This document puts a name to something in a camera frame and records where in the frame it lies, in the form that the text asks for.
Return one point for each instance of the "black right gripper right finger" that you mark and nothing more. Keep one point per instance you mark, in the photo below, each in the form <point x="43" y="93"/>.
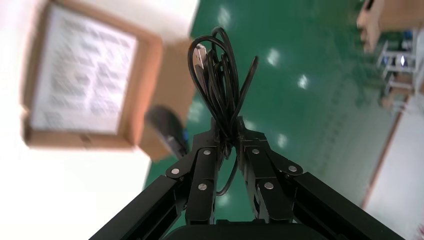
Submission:
<point x="268" y="185"/>

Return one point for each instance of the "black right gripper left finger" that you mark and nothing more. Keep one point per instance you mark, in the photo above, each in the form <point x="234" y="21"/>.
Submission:
<point x="198" y="179"/>

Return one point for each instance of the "brown cardboard storage box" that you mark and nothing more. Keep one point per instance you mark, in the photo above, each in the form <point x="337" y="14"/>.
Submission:
<point x="145" y="82"/>

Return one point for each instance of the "printed white instruction sheet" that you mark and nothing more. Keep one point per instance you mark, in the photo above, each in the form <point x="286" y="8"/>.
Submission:
<point x="82" y="69"/>

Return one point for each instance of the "wooden pallet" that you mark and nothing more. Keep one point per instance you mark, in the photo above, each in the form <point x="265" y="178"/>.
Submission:
<point x="367" y="26"/>

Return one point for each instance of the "tall brown cardboard carton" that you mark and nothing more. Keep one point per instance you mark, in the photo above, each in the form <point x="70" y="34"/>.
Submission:
<point x="400" y="13"/>

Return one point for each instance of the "white table frame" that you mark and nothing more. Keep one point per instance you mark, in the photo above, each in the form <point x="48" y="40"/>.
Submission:
<point x="397" y="66"/>

